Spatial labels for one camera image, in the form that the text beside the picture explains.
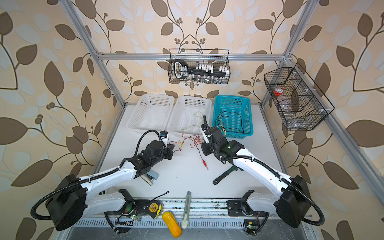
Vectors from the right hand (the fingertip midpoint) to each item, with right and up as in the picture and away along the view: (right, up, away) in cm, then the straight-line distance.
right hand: (205, 144), depth 80 cm
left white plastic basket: (-40, +19, +37) cm, 57 cm away
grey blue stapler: (-31, -19, +3) cm, 37 cm away
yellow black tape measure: (-25, -30, -8) cm, 40 cm away
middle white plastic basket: (-12, +16, +35) cm, 41 cm away
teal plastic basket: (+24, +17, +36) cm, 46 cm away
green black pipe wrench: (+17, -15, +7) cm, 24 cm away
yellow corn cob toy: (-16, -34, -13) cm, 40 cm away
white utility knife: (-9, -31, -6) cm, 33 cm away
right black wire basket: (+48, +20, -6) cm, 52 cm away
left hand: (-17, -1, +4) cm, 17 cm away
